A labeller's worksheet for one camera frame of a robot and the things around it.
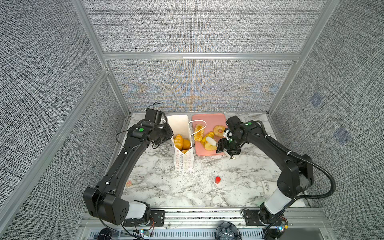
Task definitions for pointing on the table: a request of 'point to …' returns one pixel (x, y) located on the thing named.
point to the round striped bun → (178, 142)
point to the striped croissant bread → (198, 136)
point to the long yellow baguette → (184, 151)
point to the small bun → (218, 130)
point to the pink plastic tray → (208, 129)
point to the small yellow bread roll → (203, 140)
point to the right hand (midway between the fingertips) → (221, 151)
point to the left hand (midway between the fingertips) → (173, 133)
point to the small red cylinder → (217, 179)
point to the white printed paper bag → (179, 125)
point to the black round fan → (228, 230)
